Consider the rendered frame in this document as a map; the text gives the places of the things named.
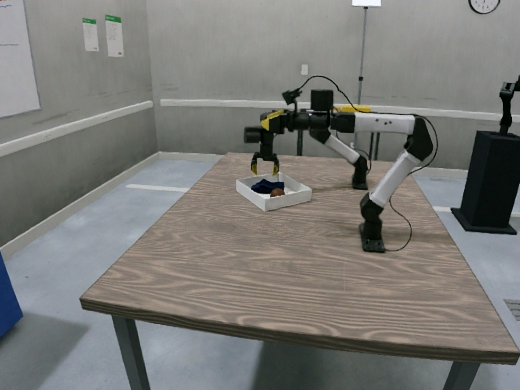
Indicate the brown ball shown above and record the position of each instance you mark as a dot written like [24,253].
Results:
[277,192]

